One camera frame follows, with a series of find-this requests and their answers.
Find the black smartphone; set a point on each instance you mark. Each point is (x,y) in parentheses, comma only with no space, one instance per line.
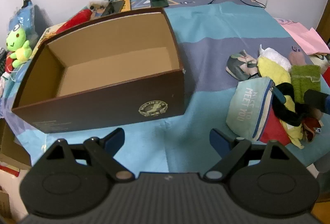
(114,7)

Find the pink cloth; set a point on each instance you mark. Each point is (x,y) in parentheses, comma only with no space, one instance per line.
(304,35)

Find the small brown pouch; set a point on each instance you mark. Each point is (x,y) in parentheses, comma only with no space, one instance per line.
(310,127)

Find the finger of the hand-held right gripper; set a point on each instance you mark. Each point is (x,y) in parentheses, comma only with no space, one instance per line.
(315,99)

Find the yellow book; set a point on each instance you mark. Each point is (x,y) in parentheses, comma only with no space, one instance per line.
(126,4)

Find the brown cardboard box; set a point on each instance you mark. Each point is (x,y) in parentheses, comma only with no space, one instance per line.
(103,108)

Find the yellow cloth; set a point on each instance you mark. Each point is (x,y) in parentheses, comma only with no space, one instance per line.
(273,72)

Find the teal zipper pouch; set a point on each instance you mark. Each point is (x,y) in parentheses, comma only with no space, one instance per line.
(245,108)

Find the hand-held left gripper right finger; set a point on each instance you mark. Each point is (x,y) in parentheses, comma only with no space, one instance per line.
(219,141)

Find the cardboard carton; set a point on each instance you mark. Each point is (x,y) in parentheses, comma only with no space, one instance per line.
(10,146)

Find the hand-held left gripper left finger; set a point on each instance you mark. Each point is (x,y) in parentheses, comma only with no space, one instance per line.
(114,137)

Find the green towel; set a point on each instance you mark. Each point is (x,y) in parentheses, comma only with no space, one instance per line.
(305,79)

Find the blue plush packet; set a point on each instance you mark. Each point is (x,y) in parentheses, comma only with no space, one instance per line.
(23,16)

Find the green frog plush toy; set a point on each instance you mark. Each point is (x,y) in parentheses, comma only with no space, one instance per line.
(16,41)

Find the blue purple printed blanket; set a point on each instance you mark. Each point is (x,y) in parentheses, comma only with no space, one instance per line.
(219,28)

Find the white panda plush toy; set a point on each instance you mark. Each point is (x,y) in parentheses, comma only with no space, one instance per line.
(99,2)

